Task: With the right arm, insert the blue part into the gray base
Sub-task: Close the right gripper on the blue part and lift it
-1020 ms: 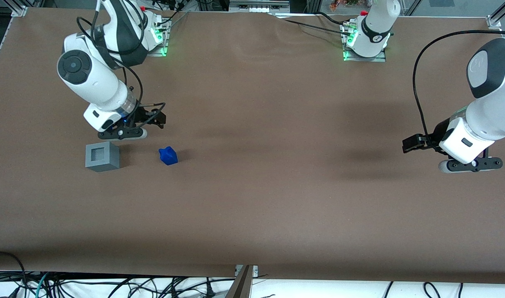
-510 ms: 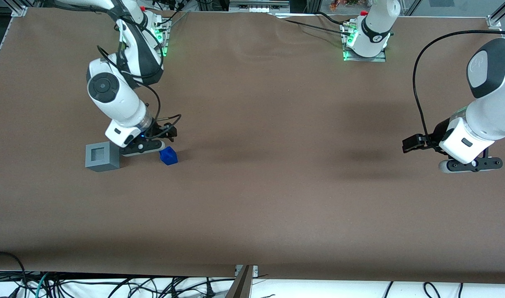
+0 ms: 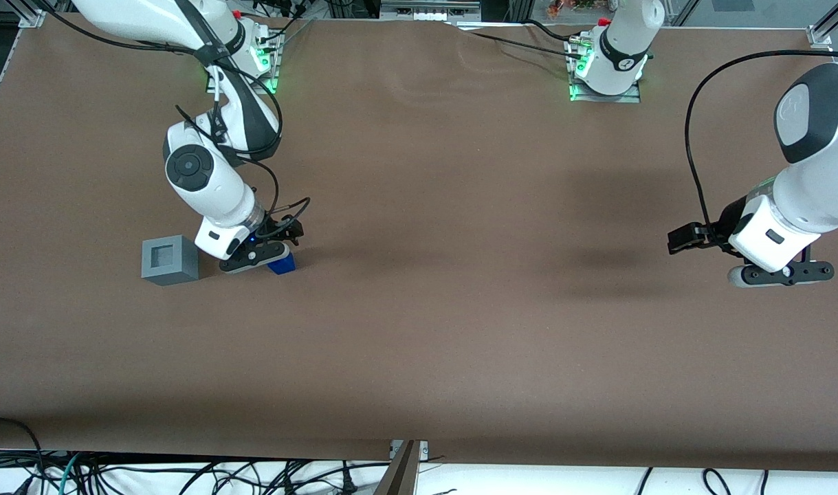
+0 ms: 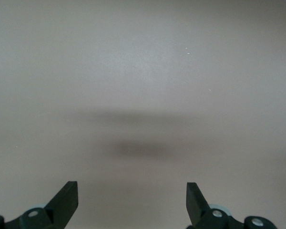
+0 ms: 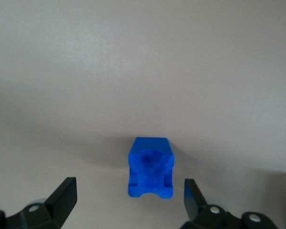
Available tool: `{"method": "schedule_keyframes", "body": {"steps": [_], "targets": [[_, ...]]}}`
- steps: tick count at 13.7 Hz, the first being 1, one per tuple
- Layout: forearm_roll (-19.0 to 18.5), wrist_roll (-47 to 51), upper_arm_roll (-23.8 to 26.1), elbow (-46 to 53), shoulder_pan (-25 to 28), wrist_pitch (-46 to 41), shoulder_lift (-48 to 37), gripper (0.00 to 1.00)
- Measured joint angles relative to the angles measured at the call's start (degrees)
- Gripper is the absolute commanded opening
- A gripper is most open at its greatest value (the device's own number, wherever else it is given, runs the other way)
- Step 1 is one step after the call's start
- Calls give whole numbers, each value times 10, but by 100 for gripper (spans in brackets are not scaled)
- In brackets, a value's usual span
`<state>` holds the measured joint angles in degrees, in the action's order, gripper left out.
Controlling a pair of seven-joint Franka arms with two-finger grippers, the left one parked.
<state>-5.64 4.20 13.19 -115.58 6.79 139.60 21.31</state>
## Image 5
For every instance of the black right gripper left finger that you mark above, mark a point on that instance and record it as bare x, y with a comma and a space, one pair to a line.
62, 198

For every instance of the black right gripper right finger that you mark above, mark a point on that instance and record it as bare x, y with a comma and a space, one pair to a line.
193, 200

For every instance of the blue plastic insert part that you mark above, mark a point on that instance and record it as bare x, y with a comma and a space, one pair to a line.
150, 145

